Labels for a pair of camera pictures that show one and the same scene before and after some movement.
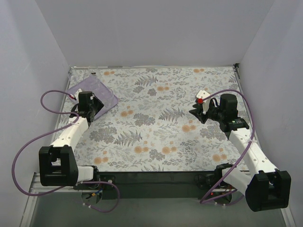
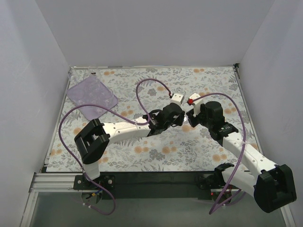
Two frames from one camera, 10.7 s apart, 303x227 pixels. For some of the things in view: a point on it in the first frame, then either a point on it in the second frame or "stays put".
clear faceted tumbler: (108, 97) stays put
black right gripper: (201, 114) → (191, 116)
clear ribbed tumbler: (93, 83) stays put
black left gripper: (96, 105) → (178, 118)
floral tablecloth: (151, 129) stays put
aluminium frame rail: (38, 187) stays put
